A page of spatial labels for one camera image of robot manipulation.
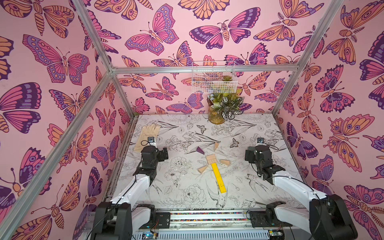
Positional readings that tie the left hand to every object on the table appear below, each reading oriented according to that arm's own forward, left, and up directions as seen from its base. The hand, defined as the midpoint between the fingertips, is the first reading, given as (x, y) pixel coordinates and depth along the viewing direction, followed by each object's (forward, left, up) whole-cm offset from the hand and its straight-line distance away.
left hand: (158, 146), depth 89 cm
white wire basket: (+37, -34, +23) cm, 55 cm away
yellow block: (-10, -34, -11) cm, 38 cm away
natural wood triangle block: (+7, -36, -10) cm, 38 cm away
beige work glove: (+20, +13, -10) cm, 26 cm away
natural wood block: (0, -32, -11) cm, 34 cm away
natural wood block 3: (-10, -26, -10) cm, 29 cm away
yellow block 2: (-19, -37, -11) cm, 42 cm away
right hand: (-1, -59, -1) cm, 59 cm away
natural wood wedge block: (-5, -41, -10) cm, 42 cm away
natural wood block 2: (-3, -32, -10) cm, 34 cm away
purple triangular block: (+3, -25, -10) cm, 27 cm away
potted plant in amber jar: (+22, -39, +13) cm, 47 cm away
